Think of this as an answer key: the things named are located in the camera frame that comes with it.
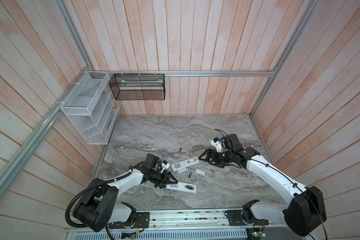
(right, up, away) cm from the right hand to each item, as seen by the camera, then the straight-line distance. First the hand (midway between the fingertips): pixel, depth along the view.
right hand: (204, 159), depth 79 cm
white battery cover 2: (0, -10, +11) cm, 15 cm away
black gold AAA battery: (-6, -10, +10) cm, 15 cm away
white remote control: (-11, -15, +1) cm, 18 cm away
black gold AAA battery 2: (-13, +2, +19) cm, 23 cm away
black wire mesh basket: (-42, +47, +24) cm, 68 cm away
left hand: (-16, -14, -1) cm, 21 cm away
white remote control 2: (-10, -5, +13) cm, 17 cm away
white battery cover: (-12, -9, +11) cm, 18 cm away
